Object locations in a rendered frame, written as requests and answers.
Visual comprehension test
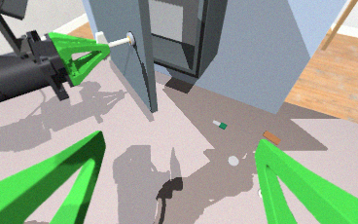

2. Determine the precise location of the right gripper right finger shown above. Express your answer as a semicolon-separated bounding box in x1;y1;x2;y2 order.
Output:
255;139;358;224

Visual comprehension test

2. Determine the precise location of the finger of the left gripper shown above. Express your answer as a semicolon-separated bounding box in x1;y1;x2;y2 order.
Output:
48;32;99;69
54;42;111;87

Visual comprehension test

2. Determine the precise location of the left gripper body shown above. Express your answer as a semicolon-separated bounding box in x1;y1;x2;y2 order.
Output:
0;14;74;101

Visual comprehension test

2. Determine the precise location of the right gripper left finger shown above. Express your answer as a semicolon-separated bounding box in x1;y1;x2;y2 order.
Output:
0;131;106;224

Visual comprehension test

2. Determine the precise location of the grey metal cabinet door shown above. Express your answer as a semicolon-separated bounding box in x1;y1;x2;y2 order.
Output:
89;0;228;114

